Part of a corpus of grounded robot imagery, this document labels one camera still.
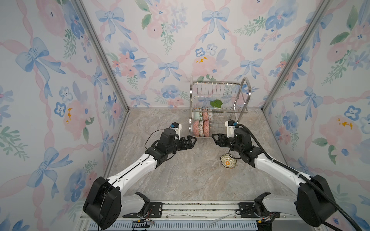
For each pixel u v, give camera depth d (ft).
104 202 1.30
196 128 2.96
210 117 3.22
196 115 3.28
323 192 1.39
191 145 2.31
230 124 2.41
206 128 2.97
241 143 2.10
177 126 2.42
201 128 2.97
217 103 2.81
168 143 2.06
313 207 1.32
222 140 2.40
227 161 2.96
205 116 3.20
